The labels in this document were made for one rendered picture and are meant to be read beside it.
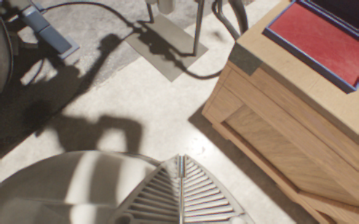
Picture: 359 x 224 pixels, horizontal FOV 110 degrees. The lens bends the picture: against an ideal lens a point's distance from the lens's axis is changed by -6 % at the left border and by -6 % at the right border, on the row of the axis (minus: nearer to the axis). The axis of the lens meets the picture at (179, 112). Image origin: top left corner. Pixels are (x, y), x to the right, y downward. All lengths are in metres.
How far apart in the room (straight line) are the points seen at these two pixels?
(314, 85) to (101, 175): 0.41
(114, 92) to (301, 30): 0.74
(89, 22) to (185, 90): 0.80
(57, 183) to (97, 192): 0.09
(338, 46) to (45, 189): 0.60
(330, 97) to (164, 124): 0.56
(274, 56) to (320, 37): 0.09
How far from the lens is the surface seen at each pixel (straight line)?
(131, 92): 0.76
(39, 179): 0.42
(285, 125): 0.35
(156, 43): 0.90
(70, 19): 1.31
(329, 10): 0.39
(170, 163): 0.16
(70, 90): 0.94
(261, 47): 0.27
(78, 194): 0.36
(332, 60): 0.33
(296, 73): 0.28
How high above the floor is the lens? 0.65
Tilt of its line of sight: 73 degrees down
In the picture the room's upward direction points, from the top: 3 degrees counter-clockwise
